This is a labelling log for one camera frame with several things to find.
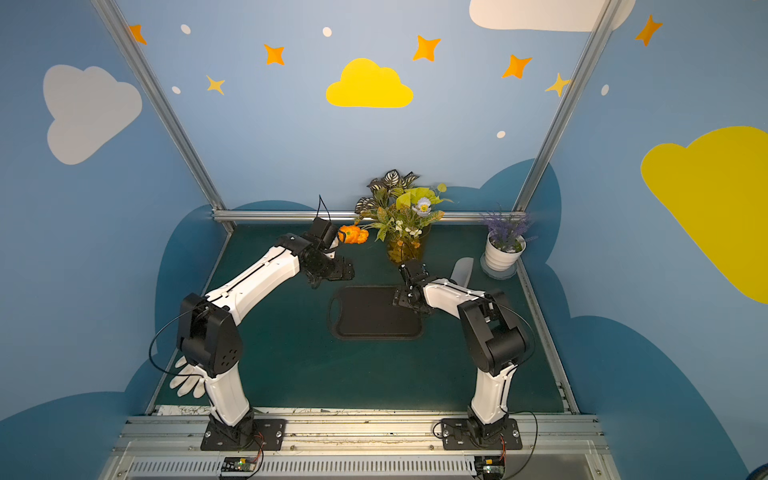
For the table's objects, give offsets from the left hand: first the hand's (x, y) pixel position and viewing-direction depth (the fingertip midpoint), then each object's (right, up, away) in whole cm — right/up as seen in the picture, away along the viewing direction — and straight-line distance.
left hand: (341, 270), depth 89 cm
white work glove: (-20, -16, -38) cm, 46 cm away
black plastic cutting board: (+8, -15, +7) cm, 18 cm away
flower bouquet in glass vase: (+18, +19, +10) cm, 28 cm away
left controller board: (-22, -47, -18) cm, 55 cm away
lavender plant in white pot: (+54, +10, +9) cm, 56 cm away
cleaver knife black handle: (+43, -2, +22) cm, 48 cm away
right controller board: (+39, -48, -17) cm, 64 cm away
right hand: (+22, -10, +10) cm, 27 cm away
